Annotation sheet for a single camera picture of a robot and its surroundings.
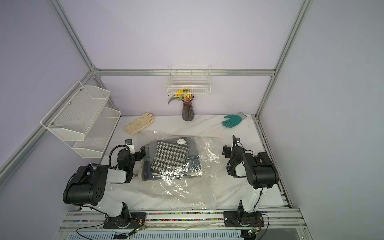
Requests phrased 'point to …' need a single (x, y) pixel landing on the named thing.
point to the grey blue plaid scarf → (194, 168)
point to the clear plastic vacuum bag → (188, 192)
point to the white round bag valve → (181, 141)
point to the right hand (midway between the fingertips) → (233, 147)
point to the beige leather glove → (146, 119)
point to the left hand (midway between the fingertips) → (135, 148)
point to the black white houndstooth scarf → (171, 160)
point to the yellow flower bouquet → (184, 94)
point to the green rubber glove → (234, 120)
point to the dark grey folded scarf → (147, 174)
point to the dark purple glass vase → (188, 111)
